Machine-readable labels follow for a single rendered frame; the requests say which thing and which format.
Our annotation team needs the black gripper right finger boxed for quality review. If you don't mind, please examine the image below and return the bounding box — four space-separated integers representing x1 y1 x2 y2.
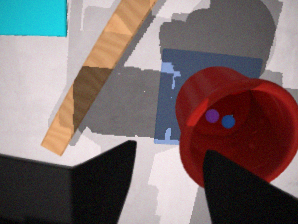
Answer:
203 149 298 224

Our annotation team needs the blue marble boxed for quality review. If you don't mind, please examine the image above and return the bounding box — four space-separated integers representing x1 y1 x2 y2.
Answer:
222 115 235 129

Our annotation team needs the purple marble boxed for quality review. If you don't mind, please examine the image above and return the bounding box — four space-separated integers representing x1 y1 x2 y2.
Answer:
205 109 219 123

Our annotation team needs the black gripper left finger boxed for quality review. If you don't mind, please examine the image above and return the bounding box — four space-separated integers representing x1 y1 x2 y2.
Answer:
0 140 137 224

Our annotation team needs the tan wooden flat bar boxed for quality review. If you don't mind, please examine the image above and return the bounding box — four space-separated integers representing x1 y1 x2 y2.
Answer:
40 0 158 156

